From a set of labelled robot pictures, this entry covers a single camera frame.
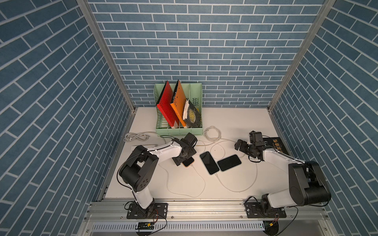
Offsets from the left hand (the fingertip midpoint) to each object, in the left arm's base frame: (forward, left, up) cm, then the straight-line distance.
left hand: (192, 156), depth 92 cm
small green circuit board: (-35, +22, -4) cm, 42 cm away
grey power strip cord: (+14, +41, +2) cm, 43 cm away
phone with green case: (-2, -24, -3) cm, 24 cm away
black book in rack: (+22, +1, +14) cm, 27 cm away
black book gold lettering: (+10, -57, +2) cm, 58 cm away
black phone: (-4, -11, +1) cm, 12 cm away
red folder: (+21, +17, +24) cm, 36 cm away
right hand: (+6, -32, +3) cm, 33 cm away
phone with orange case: (-5, +2, +1) cm, 5 cm away
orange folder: (+23, +9, +25) cm, 35 cm away
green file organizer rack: (+41, +1, +20) cm, 45 cm away
